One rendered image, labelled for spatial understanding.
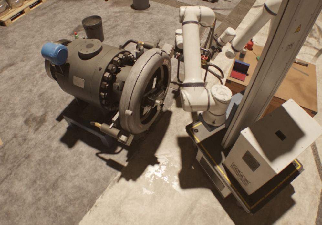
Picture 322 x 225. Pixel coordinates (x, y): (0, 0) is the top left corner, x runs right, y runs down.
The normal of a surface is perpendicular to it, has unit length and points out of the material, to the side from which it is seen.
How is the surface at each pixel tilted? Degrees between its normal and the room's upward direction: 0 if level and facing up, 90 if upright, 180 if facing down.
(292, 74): 0
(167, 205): 0
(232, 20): 0
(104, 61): 16
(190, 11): 38
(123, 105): 60
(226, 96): 10
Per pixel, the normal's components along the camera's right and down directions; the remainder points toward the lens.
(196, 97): 0.04, 0.00
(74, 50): -0.11, -0.43
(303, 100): 0.00, -0.62
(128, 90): -0.28, 0.01
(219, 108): 0.04, 0.79
